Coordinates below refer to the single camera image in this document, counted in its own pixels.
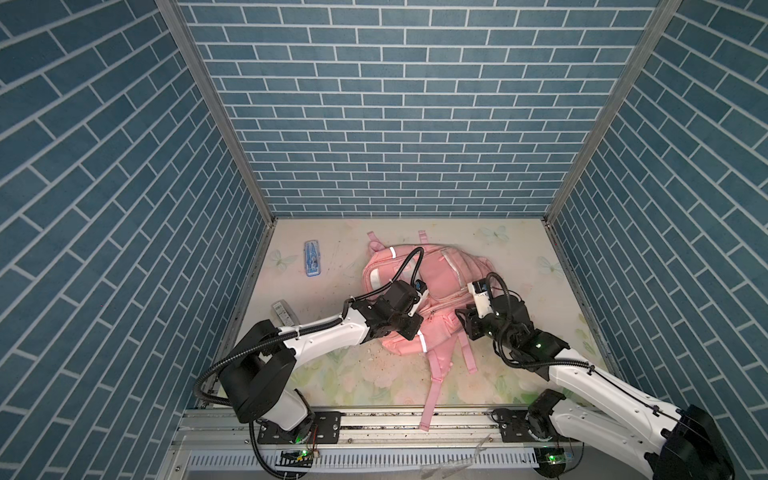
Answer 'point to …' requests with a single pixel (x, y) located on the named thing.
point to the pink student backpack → (446, 272)
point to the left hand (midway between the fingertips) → (421, 321)
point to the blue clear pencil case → (312, 258)
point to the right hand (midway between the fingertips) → (457, 308)
